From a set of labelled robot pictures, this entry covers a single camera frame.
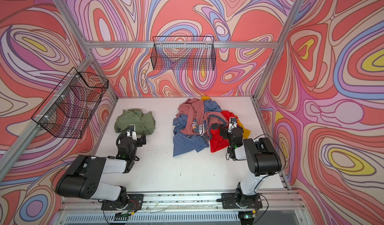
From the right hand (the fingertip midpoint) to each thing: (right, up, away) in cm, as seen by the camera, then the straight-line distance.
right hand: (229, 127), depth 97 cm
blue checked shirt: (-30, -9, -6) cm, 32 cm away
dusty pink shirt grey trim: (-24, +12, +1) cm, 27 cm away
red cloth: (-9, -9, -5) cm, 14 cm away
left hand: (-59, -2, -6) cm, 60 cm away
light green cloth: (-57, +3, +2) cm, 57 cm away
